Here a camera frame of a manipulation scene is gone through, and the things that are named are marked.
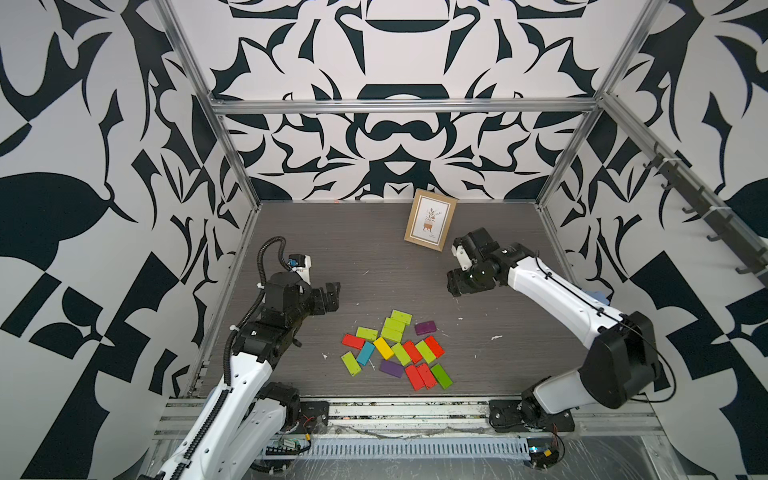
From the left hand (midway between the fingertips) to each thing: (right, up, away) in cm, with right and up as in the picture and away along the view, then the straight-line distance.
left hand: (319, 281), depth 78 cm
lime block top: (+22, -12, +12) cm, 28 cm away
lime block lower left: (+8, -23, +4) cm, 25 cm away
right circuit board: (+54, -40, -8) cm, 67 cm away
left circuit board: (-5, -38, -7) cm, 39 cm away
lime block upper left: (+12, -16, +9) cm, 22 cm away
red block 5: (+28, -25, +2) cm, 38 cm away
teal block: (+12, -21, +5) cm, 24 cm away
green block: (+32, -25, +1) cm, 41 cm away
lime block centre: (+22, -21, +5) cm, 30 cm away
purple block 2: (+19, -25, +5) cm, 31 cm away
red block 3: (+25, -20, +6) cm, 33 cm away
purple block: (+29, -15, +11) cm, 34 cm away
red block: (+31, -20, +7) cm, 38 cm away
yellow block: (+17, -20, +7) cm, 27 cm away
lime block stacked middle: (+19, -16, +10) cm, 27 cm away
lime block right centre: (+28, -20, +6) cm, 35 cm away
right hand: (+37, -1, +7) cm, 38 cm away
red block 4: (+25, -26, +2) cm, 36 cm away
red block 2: (+8, -18, +7) cm, 21 cm away
